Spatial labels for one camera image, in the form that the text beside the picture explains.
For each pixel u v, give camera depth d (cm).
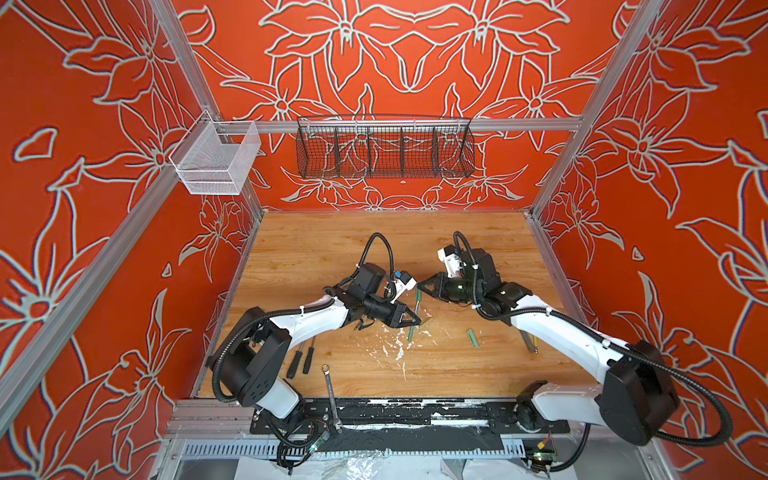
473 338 85
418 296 78
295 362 82
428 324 89
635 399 39
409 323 77
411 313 76
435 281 73
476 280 61
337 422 73
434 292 73
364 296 67
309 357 83
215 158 94
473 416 74
